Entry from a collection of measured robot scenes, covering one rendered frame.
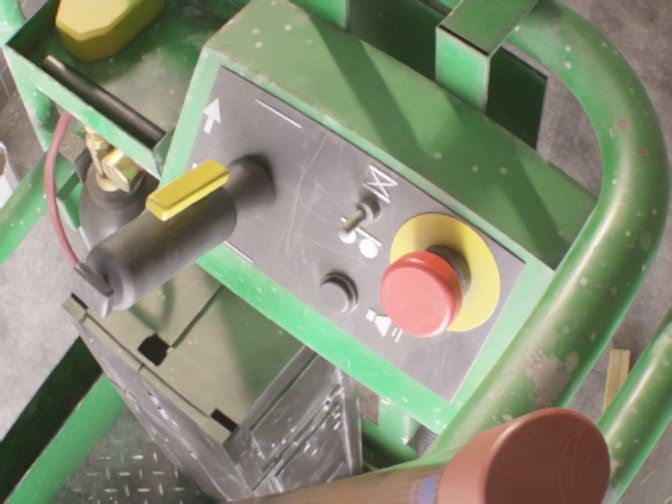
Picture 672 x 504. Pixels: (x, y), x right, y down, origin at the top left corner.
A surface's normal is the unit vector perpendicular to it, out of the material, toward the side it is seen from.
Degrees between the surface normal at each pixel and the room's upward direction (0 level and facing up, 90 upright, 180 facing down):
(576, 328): 9
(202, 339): 0
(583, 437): 16
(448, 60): 90
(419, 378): 58
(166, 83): 0
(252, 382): 0
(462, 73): 90
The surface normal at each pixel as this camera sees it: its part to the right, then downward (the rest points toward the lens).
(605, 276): 0.08, -0.32
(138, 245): 0.53, -0.52
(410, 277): -0.54, 0.40
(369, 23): -0.61, 0.73
